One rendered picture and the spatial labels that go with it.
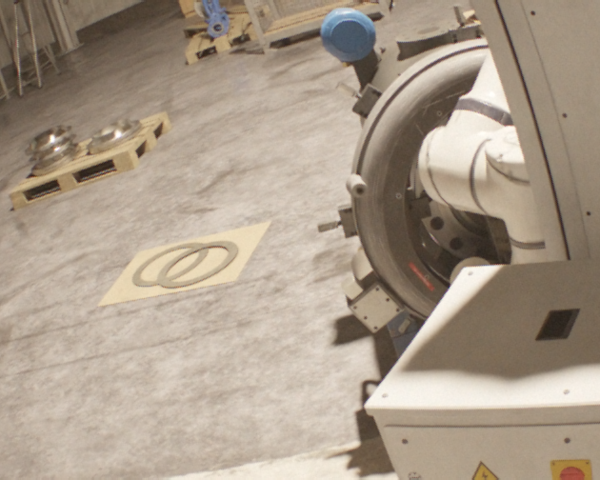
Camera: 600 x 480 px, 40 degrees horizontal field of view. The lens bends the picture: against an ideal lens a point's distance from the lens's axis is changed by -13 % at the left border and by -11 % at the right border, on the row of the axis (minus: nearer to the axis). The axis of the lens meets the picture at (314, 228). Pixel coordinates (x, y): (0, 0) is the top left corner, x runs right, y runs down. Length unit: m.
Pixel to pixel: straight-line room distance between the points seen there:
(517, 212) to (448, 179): 0.18
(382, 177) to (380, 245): 0.16
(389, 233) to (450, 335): 0.93
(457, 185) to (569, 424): 0.72
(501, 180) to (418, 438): 0.55
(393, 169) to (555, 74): 0.87
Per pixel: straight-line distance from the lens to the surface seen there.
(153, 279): 4.20
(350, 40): 2.74
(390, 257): 2.16
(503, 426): 1.09
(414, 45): 2.58
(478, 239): 2.32
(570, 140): 1.34
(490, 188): 1.57
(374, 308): 2.25
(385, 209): 2.12
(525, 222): 1.55
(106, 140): 6.54
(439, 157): 1.68
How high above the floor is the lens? 1.46
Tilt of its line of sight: 21 degrees down
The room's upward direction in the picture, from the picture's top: 21 degrees counter-clockwise
